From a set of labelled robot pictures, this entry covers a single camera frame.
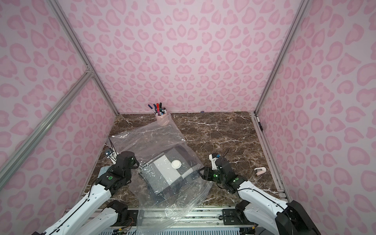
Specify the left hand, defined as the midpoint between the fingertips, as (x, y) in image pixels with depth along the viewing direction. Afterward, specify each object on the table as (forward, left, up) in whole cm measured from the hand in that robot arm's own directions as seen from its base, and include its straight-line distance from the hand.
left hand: (128, 153), depth 81 cm
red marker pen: (+37, -11, 0) cm, 38 cm away
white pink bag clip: (-4, -76, -13) cm, 77 cm away
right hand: (-7, -40, -8) cm, 41 cm away
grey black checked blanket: (-9, -23, -4) cm, 25 cm away
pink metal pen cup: (+31, -13, -6) cm, 34 cm away
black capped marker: (+37, -13, -1) cm, 39 cm away
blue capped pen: (+36, -6, 0) cm, 37 cm away
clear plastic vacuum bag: (-27, -17, -15) cm, 35 cm away
